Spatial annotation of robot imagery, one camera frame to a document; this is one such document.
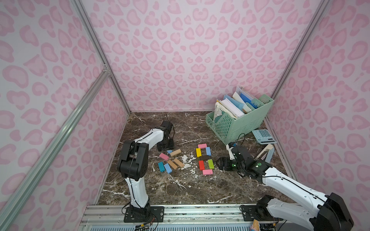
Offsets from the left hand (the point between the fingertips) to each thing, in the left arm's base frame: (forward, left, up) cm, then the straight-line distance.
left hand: (169, 146), depth 97 cm
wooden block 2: (-12, -3, -2) cm, 13 cm away
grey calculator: (+7, -66, 0) cm, 66 cm away
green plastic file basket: (+3, -38, +14) cm, 41 cm away
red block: (-13, -21, -2) cm, 25 cm away
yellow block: (-4, -20, -1) cm, 20 cm away
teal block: (-14, +4, -1) cm, 14 cm away
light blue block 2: (-15, -1, -1) cm, 15 cm away
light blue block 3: (-3, -26, -1) cm, 26 cm away
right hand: (-15, -32, +7) cm, 36 cm away
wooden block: (-4, -4, -2) cm, 6 cm away
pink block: (-6, +4, -1) cm, 7 cm away
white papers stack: (+15, -36, +23) cm, 45 cm away
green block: (-12, -27, -1) cm, 30 cm away
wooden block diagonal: (-11, -7, -2) cm, 13 cm away
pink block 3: (-17, -25, -1) cm, 30 cm away
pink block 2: (+1, -22, -1) cm, 23 cm away
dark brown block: (-8, -23, -1) cm, 25 cm away
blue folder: (+23, -52, +21) cm, 60 cm away
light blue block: (-4, -1, 0) cm, 4 cm away
